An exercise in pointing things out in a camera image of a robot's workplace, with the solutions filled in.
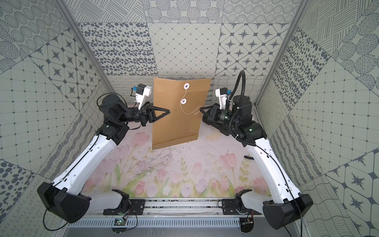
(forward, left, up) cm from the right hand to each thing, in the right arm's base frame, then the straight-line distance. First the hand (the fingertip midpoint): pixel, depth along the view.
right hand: (200, 111), depth 65 cm
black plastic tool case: (+14, -17, -32) cm, 39 cm away
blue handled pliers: (-4, -31, -38) cm, 49 cm away
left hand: (-10, +11, +7) cm, 17 cm away
